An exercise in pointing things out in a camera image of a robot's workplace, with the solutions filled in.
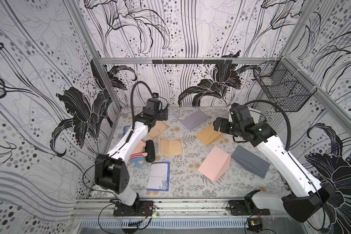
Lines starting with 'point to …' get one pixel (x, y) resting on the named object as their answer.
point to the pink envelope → (216, 164)
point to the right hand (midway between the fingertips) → (222, 123)
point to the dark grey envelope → (251, 160)
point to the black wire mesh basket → (286, 88)
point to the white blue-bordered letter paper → (159, 176)
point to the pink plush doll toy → (137, 157)
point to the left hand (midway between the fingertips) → (157, 112)
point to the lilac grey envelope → (194, 119)
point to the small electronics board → (255, 224)
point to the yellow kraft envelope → (209, 136)
